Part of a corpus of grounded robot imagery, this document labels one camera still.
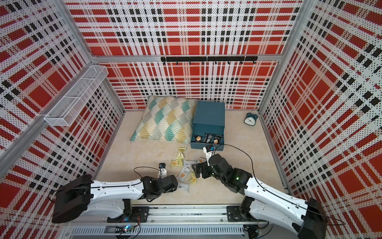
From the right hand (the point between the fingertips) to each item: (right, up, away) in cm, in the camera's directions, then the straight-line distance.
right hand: (202, 163), depth 76 cm
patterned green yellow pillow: (-23, +23, +18) cm, 37 cm away
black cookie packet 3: (+3, +13, +8) cm, 15 cm away
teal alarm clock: (+36, +24, +32) cm, 54 cm away
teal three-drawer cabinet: (+4, +20, +9) cm, 22 cm away
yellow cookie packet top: (-13, +1, +17) cm, 22 cm away
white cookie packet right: (0, -2, +16) cm, 16 cm away
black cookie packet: (-2, +12, +8) cm, 15 cm away
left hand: (-18, -13, +9) cm, 24 cm away
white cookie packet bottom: (-10, -14, +6) cm, 18 cm away
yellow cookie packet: (-15, -4, +15) cm, 22 cm away
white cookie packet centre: (-8, -4, +15) cm, 18 cm away
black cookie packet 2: (+9, +12, +8) cm, 17 cm away
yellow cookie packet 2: (-5, -11, +8) cm, 14 cm away
